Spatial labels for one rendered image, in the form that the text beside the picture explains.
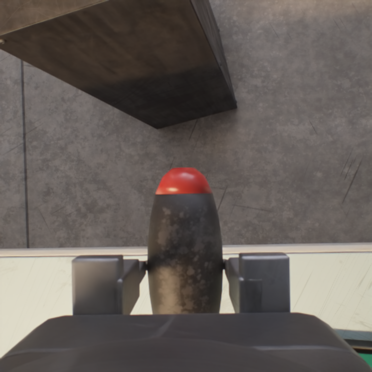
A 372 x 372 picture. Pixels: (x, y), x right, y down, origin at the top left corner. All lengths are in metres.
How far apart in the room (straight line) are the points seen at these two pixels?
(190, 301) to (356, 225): 1.22
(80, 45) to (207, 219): 0.53
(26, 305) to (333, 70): 1.14
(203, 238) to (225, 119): 1.22
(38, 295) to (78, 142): 1.10
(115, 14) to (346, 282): 0.41
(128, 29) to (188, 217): 0.51
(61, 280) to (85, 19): 0.33
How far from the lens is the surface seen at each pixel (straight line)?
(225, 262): 0.17
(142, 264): 0.16
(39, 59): 0.70
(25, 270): 0.40
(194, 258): 0.16
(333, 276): 0.36
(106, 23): 0.63
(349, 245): 0.36
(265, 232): 1.36
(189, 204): 0.16
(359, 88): 1.40
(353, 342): 0.36
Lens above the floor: 1.35
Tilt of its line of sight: 80 degrees down
